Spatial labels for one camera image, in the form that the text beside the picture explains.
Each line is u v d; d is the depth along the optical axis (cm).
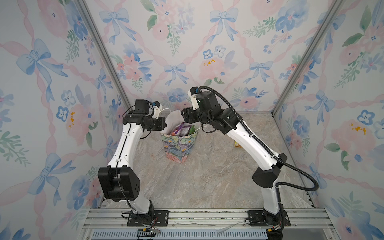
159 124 72
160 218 74
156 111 75
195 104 54
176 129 83
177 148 81
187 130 87
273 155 47
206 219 75
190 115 62
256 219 73
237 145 53
